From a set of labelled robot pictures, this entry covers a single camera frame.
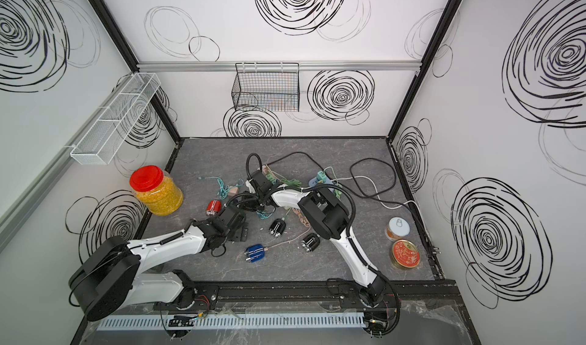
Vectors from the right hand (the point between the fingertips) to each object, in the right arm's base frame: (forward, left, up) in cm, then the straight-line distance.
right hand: (238, 208), depth 93 cm
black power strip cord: (+20, -49, -1) cm, 53 cm away
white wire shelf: (+5, +38, +33) cm, 51 cm away
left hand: (-8, -1, -1) cm, 8 cm away
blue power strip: (+13, -32, +1) cm, 35 cm away
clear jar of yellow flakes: (0, +27, +14) cm, 31 cm away
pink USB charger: (+8, +4, 0) cm, 9 cm away
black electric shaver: (-8, -17, +1) cm, 19 cm away
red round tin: (-17, -64, +2) cm, 66 cm away
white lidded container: (-8, -63, +2) cm, 63 cm away
